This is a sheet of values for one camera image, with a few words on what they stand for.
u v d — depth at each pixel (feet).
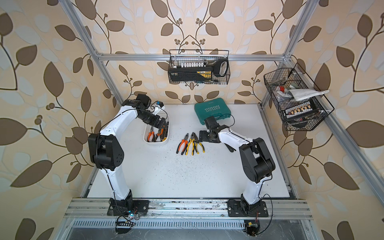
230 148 3.13
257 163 1.58
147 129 3.25
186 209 2.47
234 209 2.41
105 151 1.65
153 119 2.64
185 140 3.25
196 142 3.24
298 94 2.09
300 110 2.22
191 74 2.76
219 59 2.85
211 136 2.38
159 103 2.77
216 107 3.67
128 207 2.19
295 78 2.59
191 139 3.24
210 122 2.44
